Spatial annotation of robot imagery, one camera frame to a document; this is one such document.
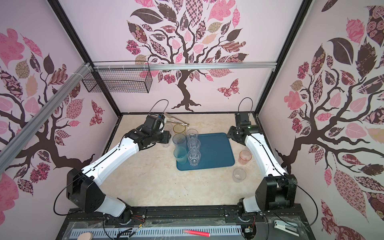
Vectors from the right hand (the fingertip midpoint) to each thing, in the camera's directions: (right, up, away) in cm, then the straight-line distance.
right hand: (233, 133), depth 84 cm
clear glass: (-25, -2, +17) cm, 30 cm away
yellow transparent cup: (-33, +3, +11) cm, 35 cm away
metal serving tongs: (-33, +7, +34) cm, 48 cm away
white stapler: (+19, -44, -14) cm, 50 cm away
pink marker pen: (-21, -47, -15) cm, 54 cm away
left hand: (-38, -2, -1) cm, 39 cm away
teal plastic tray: (-15, -12, +13) cm, 23 cm away
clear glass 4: (-42, -9, +15) cm, 46 cm away
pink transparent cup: (+10, -15, +10) cm, 21 cm away
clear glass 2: (-24, -8, +14) cm, 29 cm away
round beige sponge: (-73, -47, -16) cm, 89 cm away
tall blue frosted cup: (-33, -5, +11) cm, 35 cm away
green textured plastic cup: (-32, -14, +8) cm, 36 cm away
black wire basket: (-72, +37, +11) cm, 82 cm away
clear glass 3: (-23, -15, +8) cm, 29 cm away
